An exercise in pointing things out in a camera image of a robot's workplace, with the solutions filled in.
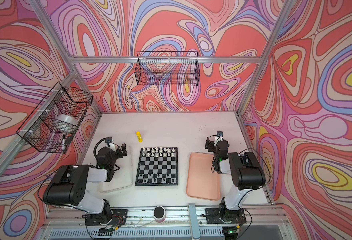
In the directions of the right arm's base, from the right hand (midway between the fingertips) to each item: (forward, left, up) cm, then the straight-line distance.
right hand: (215, 140), depth 97 cm
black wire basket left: (-7, +84, +30) cm, 89 cm away
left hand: (-2, +62, +4) cm, 62 cm away
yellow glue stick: (+4, +51, +1) cm, 51 cm away
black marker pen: (-13, +81, +22) cm, 85 cm away
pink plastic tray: (-24, +12, -8) cm, 28 cm away
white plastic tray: (-20, +60, -8) cm, 63 cm away
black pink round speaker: (-41, +35, 0) cm, 54 cm away
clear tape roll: (-3, +81, +27) cm, 85 cm away
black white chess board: (-16, +37, -2) cm, 41 cm away
